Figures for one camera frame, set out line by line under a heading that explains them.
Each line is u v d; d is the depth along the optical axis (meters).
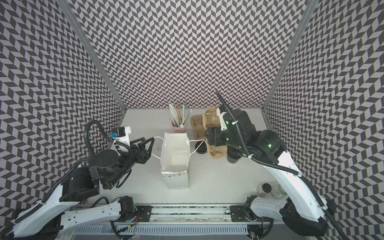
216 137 0.50
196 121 1.06
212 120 0.64
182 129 0.96
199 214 0.74
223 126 0.51
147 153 0.51
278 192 0.74
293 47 0.81
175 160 0.90
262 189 0.73
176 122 0.99
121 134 0.46
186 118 0.94
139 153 0.48
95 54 0.89
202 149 0.96
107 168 0.37
